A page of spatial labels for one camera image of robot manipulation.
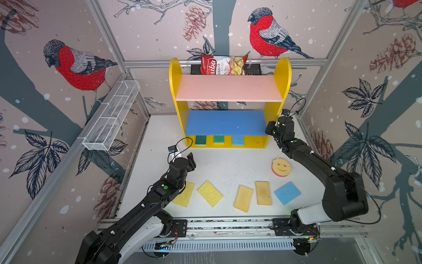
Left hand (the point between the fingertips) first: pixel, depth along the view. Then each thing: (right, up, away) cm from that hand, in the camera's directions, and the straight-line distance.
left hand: (190, 152), depth 81 cm
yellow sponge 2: (+10, -22, +3) cm, 24 cm away
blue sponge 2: (+50, -21, +3) cm, 55 cm away
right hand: (+43, +16, +8) cm, 46 cm away
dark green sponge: (+3, +4, +24) cm, 24 cm away
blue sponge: (+28, +4, +23) cm, 36 cm away
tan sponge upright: (+38, -22, +3) cm, 43 cm away
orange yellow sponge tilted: (+27, -24, +1) cm, 36 cm away
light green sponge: (+15, +5, +23) cm, 28 cm away
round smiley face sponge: (+50, -10, +10) cm, 52 cm away
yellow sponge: (-4, -24, +1) cm, 24 cm away
